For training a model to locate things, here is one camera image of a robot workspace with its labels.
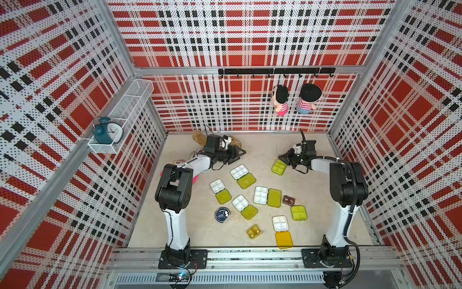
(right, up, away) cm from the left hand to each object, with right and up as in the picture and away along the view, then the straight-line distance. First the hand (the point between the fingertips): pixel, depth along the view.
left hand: (245, 153), depth 94 cm
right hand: (+20, -1, +6) cm, 21 cm away
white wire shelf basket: (-55, +19, -13) cm, 60 cm away
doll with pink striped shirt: (+18, +29, 0) cm, 34 cm away
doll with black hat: (+35, +32, +5) cm, 48 cm away
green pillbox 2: (-2, -12, +5) cm, 13 cm away
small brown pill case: (+22, -24, -5) cm, 33 cm away
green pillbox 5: (-2, -25, -5) cm, 26 cm away
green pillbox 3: (-12, -22, -1) cm, 25 cm away
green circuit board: (-27, -48, -24) cm, 60 cm away
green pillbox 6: (+26, -29, -8) cm, 39 cm away
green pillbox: (+19, -8, +8) cm, 23 cm away
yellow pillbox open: (+17, -38, -14) cm, 43 cm away
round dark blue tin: (-11, -29, -8) cm, 33 cm away
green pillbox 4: (+14, -23, -2) cm, 27 cm away
